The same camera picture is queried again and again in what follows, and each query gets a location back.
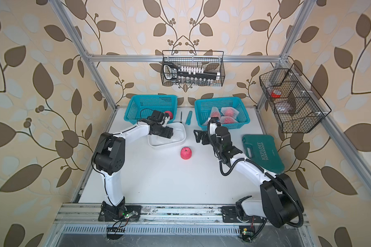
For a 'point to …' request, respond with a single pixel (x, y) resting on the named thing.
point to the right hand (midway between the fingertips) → (201, 130)
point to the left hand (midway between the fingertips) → (165, 130)
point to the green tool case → (264, 150)
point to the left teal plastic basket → (140, 107)
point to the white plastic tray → (179, 137)
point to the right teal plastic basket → (203, 107)
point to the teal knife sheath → (188, 121)
